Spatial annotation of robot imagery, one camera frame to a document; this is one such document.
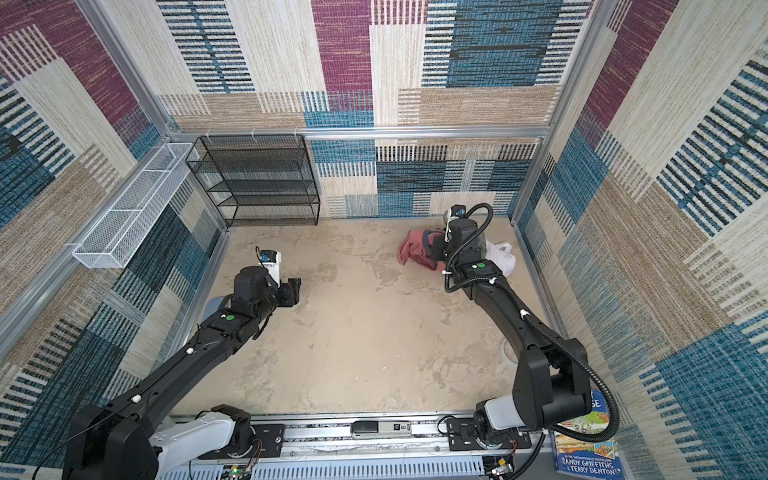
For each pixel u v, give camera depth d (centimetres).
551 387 42
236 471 71
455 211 73
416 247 96
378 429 71
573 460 69
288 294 74
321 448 73
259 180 108
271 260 72
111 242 70
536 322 47
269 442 73
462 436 73
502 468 71
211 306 97
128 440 38
